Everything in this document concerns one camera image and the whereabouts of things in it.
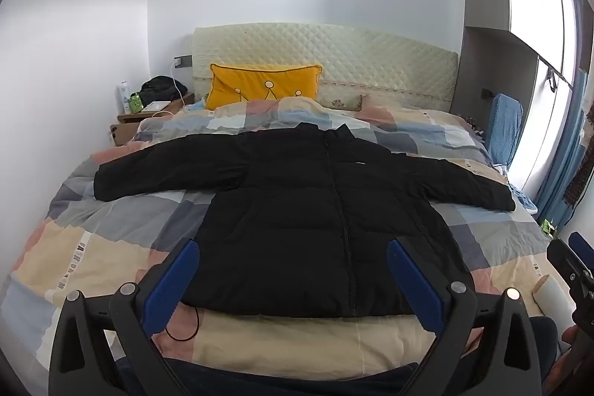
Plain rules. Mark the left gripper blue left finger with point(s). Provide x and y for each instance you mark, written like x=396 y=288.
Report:
x=165 y=283

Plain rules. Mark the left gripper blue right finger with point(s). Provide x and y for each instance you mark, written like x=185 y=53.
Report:
x=437 y=303

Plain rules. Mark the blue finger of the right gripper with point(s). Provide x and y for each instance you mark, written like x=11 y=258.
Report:
x=580 y=245
x=565 y=261

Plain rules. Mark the black puffer jacket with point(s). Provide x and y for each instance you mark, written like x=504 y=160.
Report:
x=300 y=218

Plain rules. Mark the person's right hand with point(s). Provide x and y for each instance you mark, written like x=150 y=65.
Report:
x=568 y=338

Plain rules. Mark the white paper roll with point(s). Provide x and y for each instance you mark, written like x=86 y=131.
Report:
x=554 y=301

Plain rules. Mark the green package by window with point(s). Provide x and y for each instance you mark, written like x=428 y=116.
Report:
x=548 y=228

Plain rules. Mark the blue curtain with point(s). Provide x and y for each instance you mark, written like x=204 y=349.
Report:
x=552 y=205

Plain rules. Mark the blue cloth by bed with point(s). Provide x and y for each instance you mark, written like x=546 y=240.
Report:
x=524 y=199

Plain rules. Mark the plaid patchwork duvet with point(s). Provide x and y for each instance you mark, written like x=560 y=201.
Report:
x=92 y=246

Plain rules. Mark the blue towel on chair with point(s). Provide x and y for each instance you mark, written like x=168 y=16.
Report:
x=503 y=131

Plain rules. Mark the wooden nightstand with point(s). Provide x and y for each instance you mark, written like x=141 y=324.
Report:
x=127 y=125

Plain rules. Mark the white box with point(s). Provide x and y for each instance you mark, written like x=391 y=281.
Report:
x=156 y=106

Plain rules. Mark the white spray bottle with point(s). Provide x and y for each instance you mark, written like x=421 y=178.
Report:
x=125 y=96

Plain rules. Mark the black bag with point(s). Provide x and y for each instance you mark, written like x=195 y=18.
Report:
x=161 y=88

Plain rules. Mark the cream floral pillow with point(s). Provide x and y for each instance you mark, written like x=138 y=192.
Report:
x=346 y=96

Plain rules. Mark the yellow crown cushion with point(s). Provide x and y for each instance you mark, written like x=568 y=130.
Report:
x=232 y=84

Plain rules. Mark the cream quilted headboard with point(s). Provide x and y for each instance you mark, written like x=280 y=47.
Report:
x=400 y=69

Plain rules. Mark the wall socket with charger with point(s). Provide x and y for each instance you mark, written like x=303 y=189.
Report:
x=182 y=61

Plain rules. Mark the grey wall cabinet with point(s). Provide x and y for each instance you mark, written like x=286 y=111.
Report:
x=501 y=45

